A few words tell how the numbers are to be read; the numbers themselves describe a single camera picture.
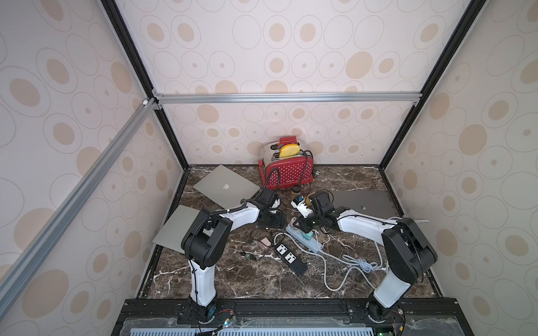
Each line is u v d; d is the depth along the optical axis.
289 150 1.00
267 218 0.81
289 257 0.84
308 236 0.85
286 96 1.06
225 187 1.09
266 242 0.89
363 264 0.81
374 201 1.07
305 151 1.00
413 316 0.73
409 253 0.47
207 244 0.50
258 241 0.90
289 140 1.02
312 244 0.87
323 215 0.72
